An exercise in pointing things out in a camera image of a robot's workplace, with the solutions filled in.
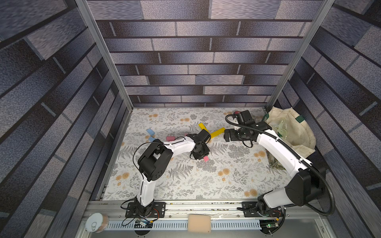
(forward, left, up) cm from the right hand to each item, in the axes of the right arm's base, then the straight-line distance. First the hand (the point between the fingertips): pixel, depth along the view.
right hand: (231, 135), depth 84 cm
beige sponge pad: (-41, +19, -17) cm, 48 cm away
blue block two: (+7, +53, -16) cm, 55 cm away
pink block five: (-9, +14, -14) cm, 22 cm away
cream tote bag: (+8, -41, -5) cm, 42 cm away
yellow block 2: (+14, +5, -17) cm, 22 cm away
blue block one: (+13, +54, -15) cm, 58 cm away
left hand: (-6, +12, -14) cm, 19 cm away
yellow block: (+18, +16, -15) cm, 28 cm away
